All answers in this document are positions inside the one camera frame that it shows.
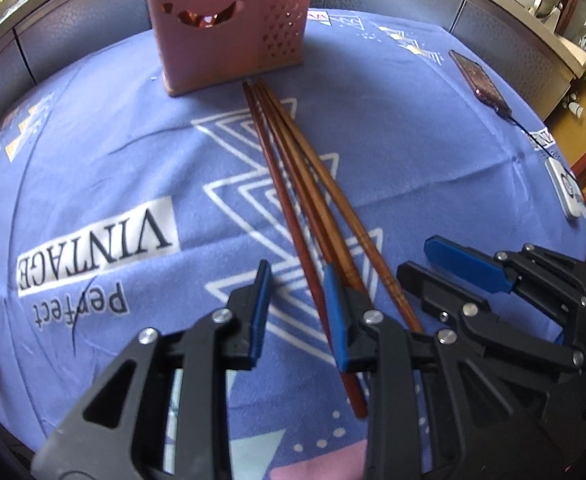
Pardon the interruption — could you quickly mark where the dark red single chopstick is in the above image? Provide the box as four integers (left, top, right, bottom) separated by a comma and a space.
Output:
242, 81, 370, 418

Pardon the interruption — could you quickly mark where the blue printed tablecloth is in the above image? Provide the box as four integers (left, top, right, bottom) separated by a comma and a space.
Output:
0, 7, 586, 480

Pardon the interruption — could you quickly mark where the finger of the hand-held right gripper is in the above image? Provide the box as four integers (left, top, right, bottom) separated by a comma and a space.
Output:
397, 261, 585, 371
424, 235, 586, 320

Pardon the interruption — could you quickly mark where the small white device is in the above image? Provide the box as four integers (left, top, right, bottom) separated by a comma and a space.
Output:
546, 157, 585, 222

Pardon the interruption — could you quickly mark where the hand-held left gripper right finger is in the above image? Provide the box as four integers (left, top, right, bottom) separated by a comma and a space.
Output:
323, 264, 569, 480

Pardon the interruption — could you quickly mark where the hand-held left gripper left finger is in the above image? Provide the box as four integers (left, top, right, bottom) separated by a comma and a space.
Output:
32, 259, 274, 480

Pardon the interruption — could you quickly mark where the pink plastic utensil holder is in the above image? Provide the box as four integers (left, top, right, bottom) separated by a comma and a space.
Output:
142, 0, 317, 97

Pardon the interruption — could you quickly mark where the black cable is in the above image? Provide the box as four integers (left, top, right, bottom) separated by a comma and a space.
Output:
508, 112, 581, 201

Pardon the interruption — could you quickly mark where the kitchen countertop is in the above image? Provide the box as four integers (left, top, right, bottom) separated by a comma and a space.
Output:
0, 0, 586, 78

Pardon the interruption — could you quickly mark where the smartphone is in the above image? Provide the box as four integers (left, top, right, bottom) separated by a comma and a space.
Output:
448, 49, 514, 116

